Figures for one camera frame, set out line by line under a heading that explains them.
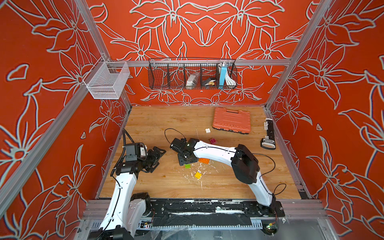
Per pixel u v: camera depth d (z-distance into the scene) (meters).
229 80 0.91
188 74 1.00
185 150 0.64
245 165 0.52
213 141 0.97
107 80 0.93
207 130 1.03
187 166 0.87
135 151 0.61
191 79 0.92
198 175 0.83
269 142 0.97
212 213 0.73
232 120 1.04
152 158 0.69
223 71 0.84
